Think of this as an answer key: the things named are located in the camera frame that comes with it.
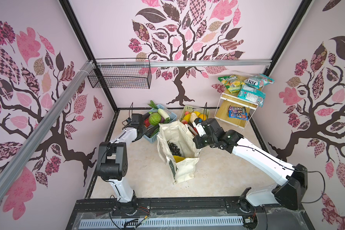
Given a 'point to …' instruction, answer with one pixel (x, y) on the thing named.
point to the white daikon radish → (163, 113)
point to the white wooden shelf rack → (234, 110)
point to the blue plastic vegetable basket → (172, 116)
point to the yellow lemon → (178, 158)
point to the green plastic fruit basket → (189, 108)
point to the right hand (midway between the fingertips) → (193, 137)
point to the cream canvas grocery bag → (181, 134)
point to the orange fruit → (204, 118)
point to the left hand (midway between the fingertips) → (143, 132)
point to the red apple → (184, 121)
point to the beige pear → (192, 117)
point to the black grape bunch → (174, 149)
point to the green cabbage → (155, 119)
